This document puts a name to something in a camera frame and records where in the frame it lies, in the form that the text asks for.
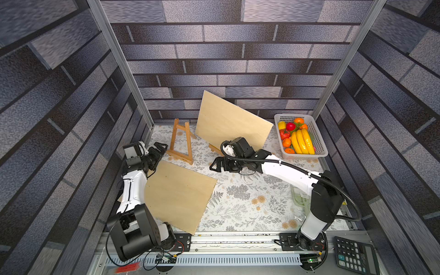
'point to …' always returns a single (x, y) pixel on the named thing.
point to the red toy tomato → (283, 134)
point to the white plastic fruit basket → (321, 150)
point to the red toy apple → (290, 126)
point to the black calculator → (356, 256)
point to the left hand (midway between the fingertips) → (164, 149)
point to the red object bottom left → (129, 267)
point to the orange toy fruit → (299, 120)
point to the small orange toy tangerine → (286, 142)
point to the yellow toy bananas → (302, 142)
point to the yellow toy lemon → (282, 125)
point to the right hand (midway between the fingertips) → (215, 167)
